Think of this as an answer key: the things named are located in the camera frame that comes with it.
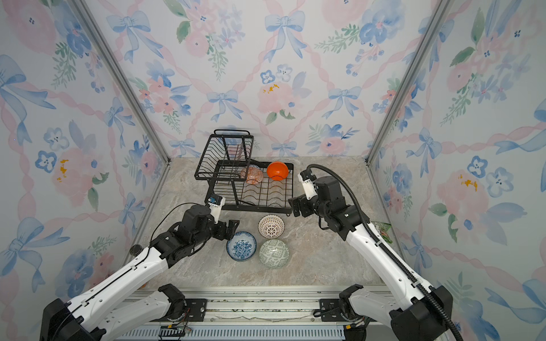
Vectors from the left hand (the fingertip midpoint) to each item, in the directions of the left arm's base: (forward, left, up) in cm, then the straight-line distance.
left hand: (229, 216), depth 78 cm
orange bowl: (+34, -18, -12) cm, 40 cm away
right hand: (+6, -26, +7) cm, 28 cm away
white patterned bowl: (+4, -15, -15) cm, 22 cm away
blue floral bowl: (-6, -4, -14) cm, 16 cm away
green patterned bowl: (-8, -17, -16) cm, 24 cm away
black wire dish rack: (+12, -3, +5) cm, 13 cm away
